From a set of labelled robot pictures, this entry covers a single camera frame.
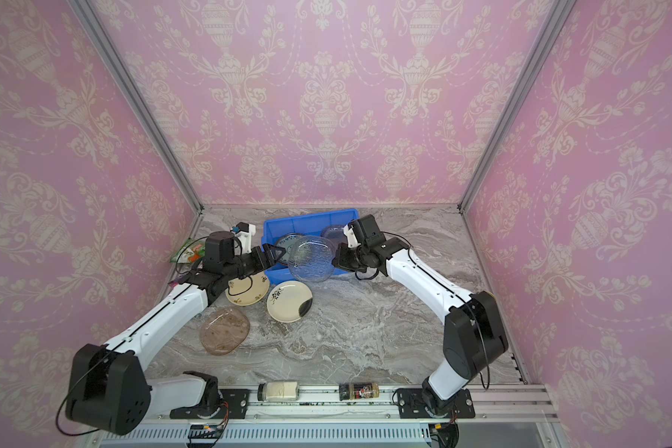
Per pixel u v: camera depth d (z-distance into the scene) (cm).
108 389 41
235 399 75
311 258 85
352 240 77
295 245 85
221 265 64
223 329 88
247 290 73
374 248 62
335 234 103
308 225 108
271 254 74
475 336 44
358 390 73
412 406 73
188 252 103
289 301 92
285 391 73
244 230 76
